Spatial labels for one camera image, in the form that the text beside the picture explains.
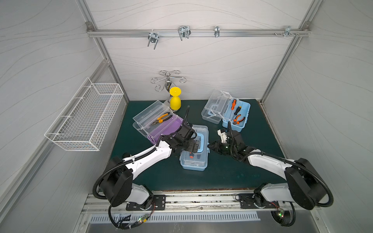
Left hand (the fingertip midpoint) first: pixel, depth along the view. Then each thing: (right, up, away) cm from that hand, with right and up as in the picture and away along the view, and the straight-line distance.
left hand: (189, 143), depth 83 cm
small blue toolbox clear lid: (+19, +21, +19) cm, 34 cm away
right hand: (+11, -2, +2) cm, 11 cm away
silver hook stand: (-15, +39, +12) cm, 43 cm away
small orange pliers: (+35, +12, +24) cm, 44 cm away
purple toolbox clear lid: (-25, +14, +13) cm, 31 cm away
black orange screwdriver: (+1, -6, -3) cm, 7 cm away
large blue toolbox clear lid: (+3, -9, -4) cm, 10 cm away
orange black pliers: (-19, +14, +16) cm, 28 cm away
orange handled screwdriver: (+34, +25, +24) cm, 48 cm away
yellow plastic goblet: (-9, +26, +13) cm, 31 cm away
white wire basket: (-51, +13, -14) cm, 54 cm away
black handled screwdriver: (+39, +20, +31) cm, 54 cm away
